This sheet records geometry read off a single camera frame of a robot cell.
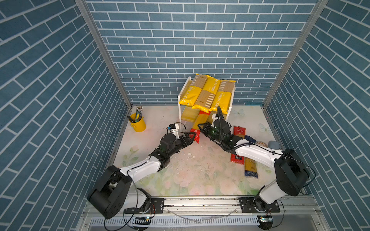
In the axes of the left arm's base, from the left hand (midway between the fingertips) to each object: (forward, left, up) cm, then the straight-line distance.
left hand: (196, 137), depth 81 cm
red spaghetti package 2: (+15, -32, -14) cm, 38 cm away
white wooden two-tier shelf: (+21, +4, -2) cm, 21 cm away
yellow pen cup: (+16, +39, -12) cm, 44 cm away
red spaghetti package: (+12, -3, +4) cm, 13 cm away
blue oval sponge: (+5, -54, -15) cm, 56 cm away
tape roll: (+5, -45, -15) cm, 48 cm away
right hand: (+7, -1, +3) cm, 8 cm away
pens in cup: (+21, +39, -4) cm, 44 cm away
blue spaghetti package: (-12, -33, -14) cm, 37 cm away
